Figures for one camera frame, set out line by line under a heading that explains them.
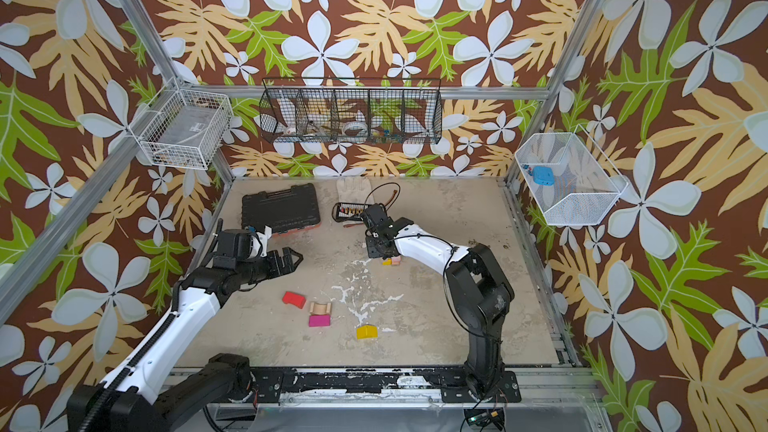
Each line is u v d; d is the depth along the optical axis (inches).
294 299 34.3
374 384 29.7
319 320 33.8
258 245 26.4
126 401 15.4
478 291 19.2
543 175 34.0
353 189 45.4
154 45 31.8
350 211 42.3
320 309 34.1
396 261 36.9
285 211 41.4
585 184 30.8
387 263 37.5
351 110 38.3
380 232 28.3
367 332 31.7
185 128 33.7
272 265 27.8
